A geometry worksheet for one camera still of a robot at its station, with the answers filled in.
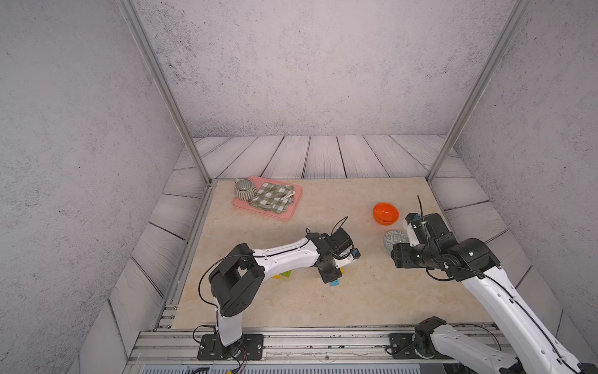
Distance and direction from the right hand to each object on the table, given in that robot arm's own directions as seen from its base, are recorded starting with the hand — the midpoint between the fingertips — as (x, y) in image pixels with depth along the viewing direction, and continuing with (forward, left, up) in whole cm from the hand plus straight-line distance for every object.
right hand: (404, 253), depth 71 cm
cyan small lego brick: (-1, +20, -20) cm, 28 cm away
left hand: (0, +19, -16) cm, 25 cm away
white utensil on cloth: (+41, +39, -19) cm, 60 cm away
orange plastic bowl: (+30, -5, -19) cm, 36 cm away
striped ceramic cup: (+39, +58, -13) cm, 71 cm away
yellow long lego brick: (-1, +18, -9) cm, 20 cm away
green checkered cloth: (+40, +48, -18) cm, 65 cm away
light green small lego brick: (+2, +37, -20) cm, 42 cm away
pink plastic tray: (+52, +55, -20) cm, 78 cm away
